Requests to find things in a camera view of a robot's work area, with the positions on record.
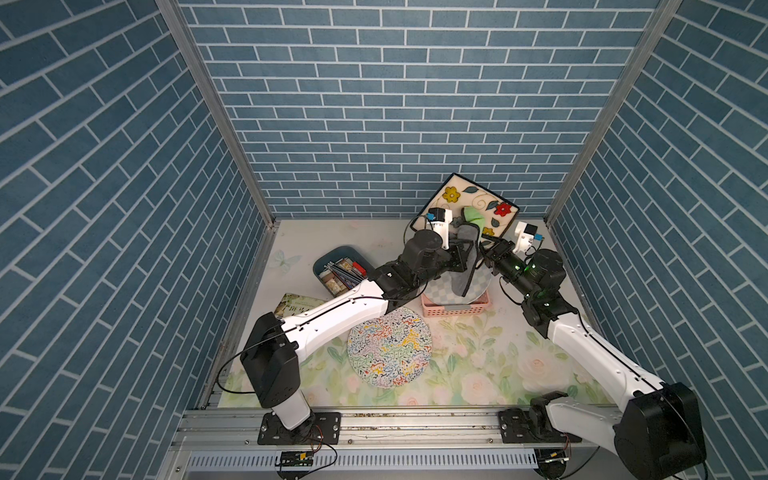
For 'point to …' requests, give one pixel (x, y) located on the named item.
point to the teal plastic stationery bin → (341, 269)
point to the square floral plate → (495, 214)
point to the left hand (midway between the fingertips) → (482, 246)
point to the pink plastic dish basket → (476, 307)
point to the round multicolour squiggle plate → (392, 350)
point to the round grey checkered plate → (442, 288)
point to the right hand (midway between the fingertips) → (477, 235)
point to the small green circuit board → (297, 458)
